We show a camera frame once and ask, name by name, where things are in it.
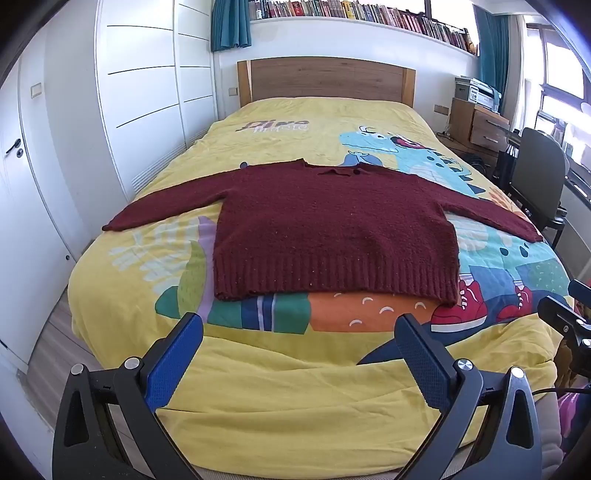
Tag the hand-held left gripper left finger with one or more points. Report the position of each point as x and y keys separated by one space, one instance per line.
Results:
x=178 y=360

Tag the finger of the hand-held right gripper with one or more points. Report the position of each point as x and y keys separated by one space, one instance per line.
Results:
x=561 y=316
x=581 y=288

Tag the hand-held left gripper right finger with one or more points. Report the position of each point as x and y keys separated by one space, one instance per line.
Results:
x=422 y=360

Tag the maroon knitted sweater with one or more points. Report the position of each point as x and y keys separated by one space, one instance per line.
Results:
x=332 y=221

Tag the pink cloth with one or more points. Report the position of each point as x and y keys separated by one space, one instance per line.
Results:
x=568 y=415

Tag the bed with yellow dinosaur duvet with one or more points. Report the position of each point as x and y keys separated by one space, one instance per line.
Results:
x=286 y=392

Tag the dark office chair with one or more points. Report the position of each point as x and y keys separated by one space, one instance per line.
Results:
x=538 y=170

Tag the wooden drawer cabinet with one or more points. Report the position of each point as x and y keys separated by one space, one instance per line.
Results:
x=480 y=127

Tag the white door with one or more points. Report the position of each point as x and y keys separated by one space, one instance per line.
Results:
x=41 y=194

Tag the window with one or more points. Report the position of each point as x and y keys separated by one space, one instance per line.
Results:
x=561 y=74

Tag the grey printer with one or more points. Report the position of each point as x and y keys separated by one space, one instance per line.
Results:
x=478 y=94

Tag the teal curtain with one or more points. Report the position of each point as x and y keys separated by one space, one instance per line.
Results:
x=231 y=25
x=489 y=46

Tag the white wardrobe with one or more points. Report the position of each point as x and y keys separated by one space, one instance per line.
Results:
x=147 y=92

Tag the wooden headboard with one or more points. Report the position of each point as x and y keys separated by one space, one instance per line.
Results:
x=323 y=78

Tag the row of books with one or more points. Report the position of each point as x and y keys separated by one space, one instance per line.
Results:
x=351 y=10

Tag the wall light switch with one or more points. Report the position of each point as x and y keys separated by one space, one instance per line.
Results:
x=36 y=90

